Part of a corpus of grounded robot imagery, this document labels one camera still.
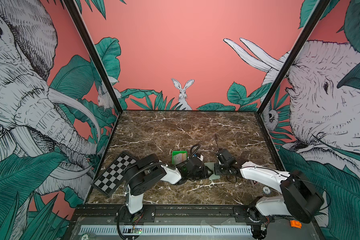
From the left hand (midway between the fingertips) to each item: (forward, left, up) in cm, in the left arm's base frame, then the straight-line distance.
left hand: (214, 173), depth 84 cm
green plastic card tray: (+15, +21, -1) cm, 26 cm away
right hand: (+4, -2, -3) cm, 6 cm away
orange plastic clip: (-26, -35, -2) cm, 44 cm away
